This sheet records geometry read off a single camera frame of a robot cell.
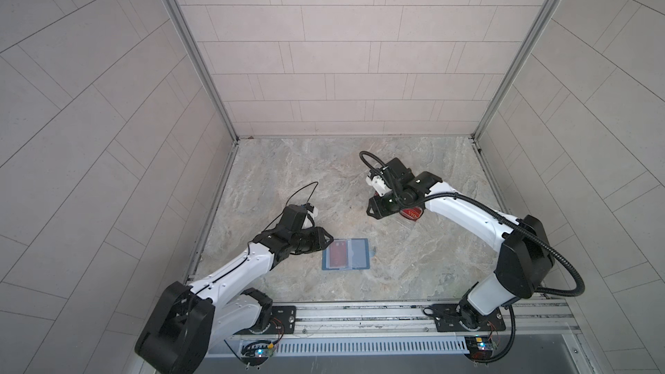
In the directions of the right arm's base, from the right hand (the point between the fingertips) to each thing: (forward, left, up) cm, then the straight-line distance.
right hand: (370, 212), depth 81 cm
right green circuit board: (-35, -26, -13) cm, 45 cm away
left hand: (-6, +11, -5) cm, 13 cm away
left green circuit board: (-33, +33, -8) cm, 47 cm away
